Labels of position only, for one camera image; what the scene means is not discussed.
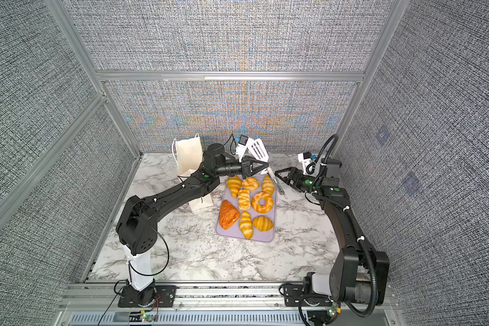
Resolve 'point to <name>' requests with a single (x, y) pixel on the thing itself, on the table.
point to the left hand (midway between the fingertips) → (267, 166)
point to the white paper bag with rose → (187, 154)
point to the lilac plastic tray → (234, 230)
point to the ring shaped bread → (262, 208)
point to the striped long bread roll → (244, 200)
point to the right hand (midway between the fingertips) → (279, 175)
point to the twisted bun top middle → (250, 183)
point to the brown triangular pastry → (229, 214)
